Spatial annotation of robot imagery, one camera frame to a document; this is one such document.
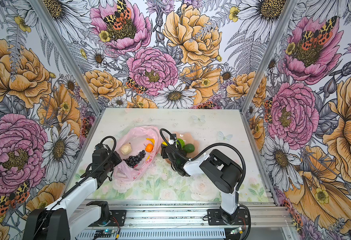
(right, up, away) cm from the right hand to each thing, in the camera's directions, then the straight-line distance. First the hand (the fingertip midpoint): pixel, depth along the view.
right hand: (166, 148), depth 93 cm
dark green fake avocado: (+14, 0, 0) cm, 14 cm away
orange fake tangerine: (-11, 0, +3) cm, 12 cm away
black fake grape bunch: (-20, -7, -3) cm, 22 cm away
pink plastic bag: (-25, +3, +9) cm, 26 cm away
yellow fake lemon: (-1, +3, -4) cm, 5 cm away
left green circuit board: (-27, -36, -22) cm, 50 cm away
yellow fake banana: (-9, +4, +4) cm, 11 cm away
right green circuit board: (+35, -36, -22) cm, 54 cm away
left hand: (-27, -5, -4) cm, 28 cm away
